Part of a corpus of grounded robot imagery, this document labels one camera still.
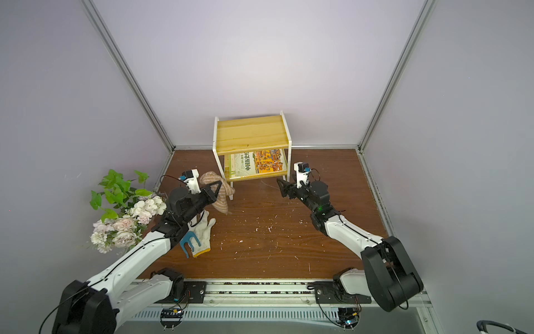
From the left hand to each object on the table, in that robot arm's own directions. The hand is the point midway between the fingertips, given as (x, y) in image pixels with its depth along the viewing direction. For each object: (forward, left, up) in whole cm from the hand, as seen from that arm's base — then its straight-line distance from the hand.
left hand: (223, 181), depth 77 cm
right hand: (+5, -25, 0) cm, 26 cm away
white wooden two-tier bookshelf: (+9, -11, +9) cm, 17 cm away
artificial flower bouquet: (-16, +26, +7) cm, 31 cm away
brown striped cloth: (-6, +1, -6) cm, 8 cm away
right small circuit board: (-40, -46, -26) cm, 66 cm away
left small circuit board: (-41, +17, -28) cm, 52 cm away
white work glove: (-10, +11, -21) cm, 26 cm away
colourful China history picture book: (+15, -12, -6) cm, 20 cm away
